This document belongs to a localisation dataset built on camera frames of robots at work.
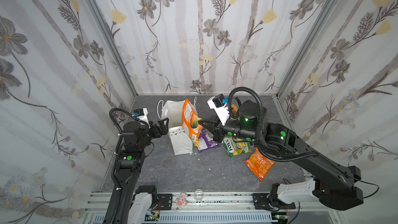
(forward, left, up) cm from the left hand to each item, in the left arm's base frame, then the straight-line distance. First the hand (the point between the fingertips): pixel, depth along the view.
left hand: (158, 116), depth 72 cm
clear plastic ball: (-29, -19, -28) cm, 45 cm away
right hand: (-14, -19, +17) cm, 29 cm away
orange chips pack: (-16, -53, -25) cm, 61 cm away
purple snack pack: (0, -24, -26) cm, 35 cm away
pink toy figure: (-32, -11, -24) cm, 42 cm away
